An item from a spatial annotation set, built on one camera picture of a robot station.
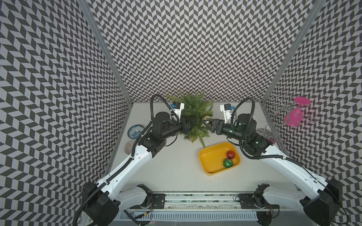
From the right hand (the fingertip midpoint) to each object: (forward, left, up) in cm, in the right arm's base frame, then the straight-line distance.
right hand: (205, 124), depth 68 cm
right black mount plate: (-28, -22, -31) cm, 48 cm away
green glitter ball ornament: (-9, -15, -27) cm, 32 cm away
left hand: (+2, +5, +1) cm, 5 cm away
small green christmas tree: (+7, +3, +4) cm, 9 cm away
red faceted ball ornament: (-4, -17, -26) cm, 31 cm away
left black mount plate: (-28, +24, -29) cm, 47 cm away
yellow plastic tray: (-4, -6, -33) cm, 34 cm away
